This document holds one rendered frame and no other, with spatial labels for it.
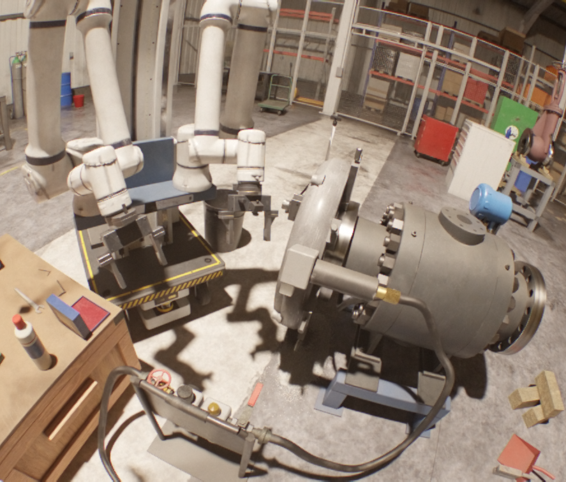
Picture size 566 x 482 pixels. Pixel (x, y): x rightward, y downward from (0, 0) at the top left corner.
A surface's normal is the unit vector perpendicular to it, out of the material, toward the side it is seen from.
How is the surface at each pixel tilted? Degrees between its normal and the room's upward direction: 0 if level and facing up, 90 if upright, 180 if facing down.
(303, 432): 0
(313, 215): 44
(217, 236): 93
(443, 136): 90
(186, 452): 0
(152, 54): 90
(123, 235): 67
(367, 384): 0
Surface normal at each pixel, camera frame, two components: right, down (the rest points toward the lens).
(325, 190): -0.04, -0.46
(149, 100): 0.62, 0.52
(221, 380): 0.15, -0.81
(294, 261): -0.23, 0.15
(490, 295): -0.16, -0.09
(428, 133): -0.25, 0.51
